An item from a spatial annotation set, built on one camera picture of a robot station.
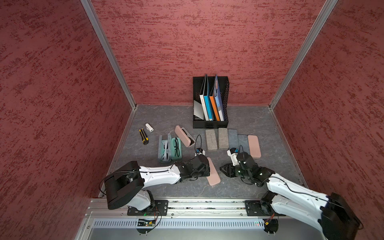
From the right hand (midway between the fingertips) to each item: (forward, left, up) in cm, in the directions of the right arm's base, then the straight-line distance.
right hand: (222, 171), depth 82 cm
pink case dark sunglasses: (+19, +20, +3) cm, 28 cm away
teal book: (+36, +7, +21) cm, 42 cm away
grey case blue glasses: (+18, -17, -3) cm, 25 cm away
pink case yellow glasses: (-3, +5, -2) cm, 6 cm away
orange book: (+35, +2, +18) cm, 39 cm away
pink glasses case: (+17, -24, -4) cm, 30 cm away
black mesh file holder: (+59, -8, +13) cm, 61 cm away
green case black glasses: (+18, +29, -3) cm, 34 cm away
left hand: (0, +7, 0) cm, 7 cm away
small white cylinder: (+33, +48, -1) cm, 58 cm away
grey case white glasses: (+17, +35, -2) cm, 39 cm away
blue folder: (+36, 0, +24) cm, 43 cm away
